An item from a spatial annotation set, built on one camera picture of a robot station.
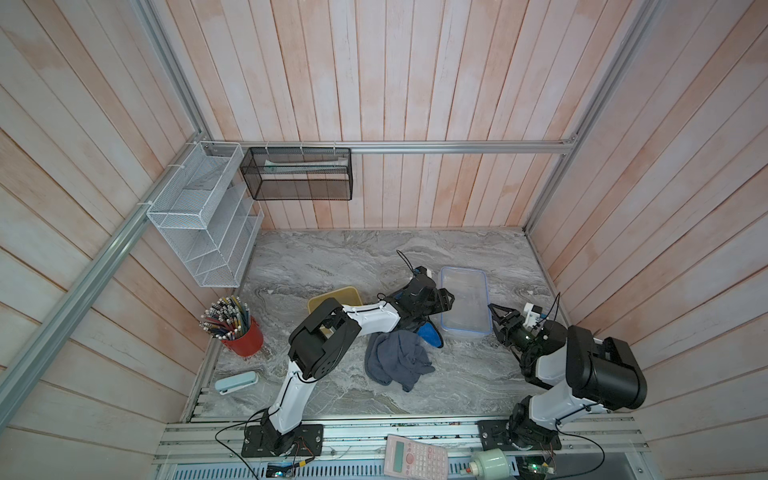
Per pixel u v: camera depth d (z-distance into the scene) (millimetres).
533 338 764
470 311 993
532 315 837
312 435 748
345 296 944
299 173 1062
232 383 793
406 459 700
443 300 831
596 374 452
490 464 637
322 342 528
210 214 724
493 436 733
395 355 820
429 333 879
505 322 814
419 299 740
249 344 876
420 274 855
